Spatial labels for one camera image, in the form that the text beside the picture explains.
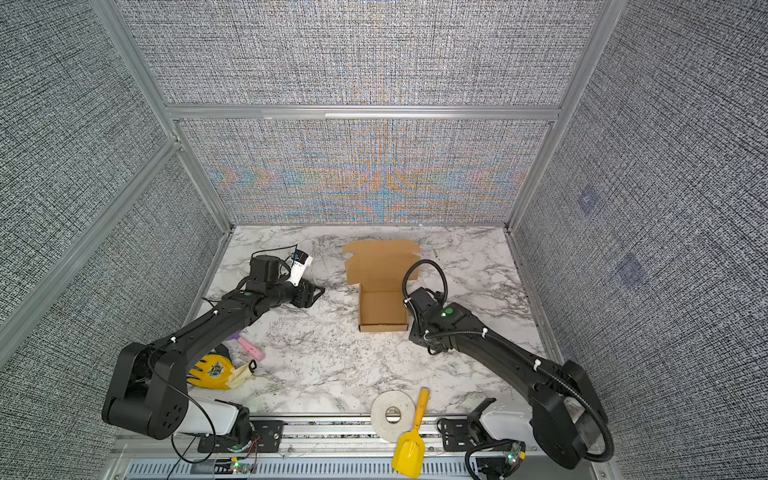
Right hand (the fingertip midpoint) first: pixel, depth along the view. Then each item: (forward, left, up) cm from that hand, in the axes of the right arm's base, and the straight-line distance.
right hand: (421, 337), depth 84 cm
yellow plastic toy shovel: (-26, +5, -5) cm, 27 cm away
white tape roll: (-22, +9, -7) cm, 25 cm away
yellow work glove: (-8, +55, -3) cm, 56 cm away
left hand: (+13, +31, +6) cm, 34 cm away
